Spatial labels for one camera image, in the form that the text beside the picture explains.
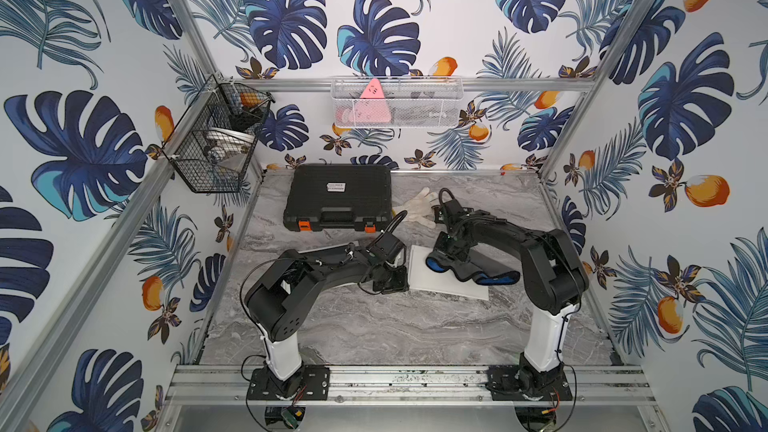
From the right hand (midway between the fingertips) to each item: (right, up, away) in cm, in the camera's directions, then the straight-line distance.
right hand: (442, 255), depth 98 cm
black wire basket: (-69, +47, -6) cm, 84 cm away
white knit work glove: (-6, +15, +12) cm, 20 cm away
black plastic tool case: (-35, +19, +11) cm, 42 cm away
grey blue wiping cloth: (+13, -3, -7) cm, 15 cm away
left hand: (-12, -8, -8) cm, 17 cm away
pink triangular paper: (-22, +46, -7) cm, 52 cm away
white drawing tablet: (-8, -6, -4) cm, 11 cm away
